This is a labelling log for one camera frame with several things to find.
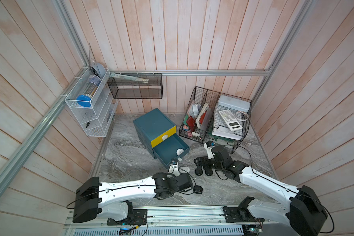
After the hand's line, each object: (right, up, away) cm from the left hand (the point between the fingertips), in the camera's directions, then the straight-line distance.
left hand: (175, 181), depth 76 cm
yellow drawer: (-6, +24, +6) cm, 25 cm away
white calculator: (+34, +34, +12) cm, 49 cm away
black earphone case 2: (+13, -6, +5) cm, 15 cm away
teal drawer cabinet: (-10, +26, +4) cm, 28 cm away
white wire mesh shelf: (-43, +33, +2) cm, 54 cm away
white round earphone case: (+3, +14, +12) cm, 19 cm away
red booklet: (+12, +32, +30) cm, 45 cm away
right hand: (+14, +11, +8) cm, 19 cm away
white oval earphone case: (+6, +3, +12) cm, 13 cm away
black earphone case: (+14, +2, +12) cm, 18 cm away
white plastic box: (+41, +44, +19) cm, 64 cm away
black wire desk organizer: (+26, +37, +25) cm, 51 cm away
